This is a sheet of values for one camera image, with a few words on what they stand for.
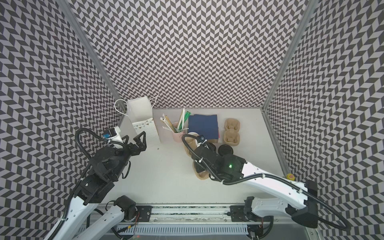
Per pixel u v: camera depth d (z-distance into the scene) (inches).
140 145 23.0
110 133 20.8
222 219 28.5
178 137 38.3
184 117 36.0
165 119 34.1
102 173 18.1
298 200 15.3
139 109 38.6
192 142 29.1
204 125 40.4
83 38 31.8
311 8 26.2
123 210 24.0
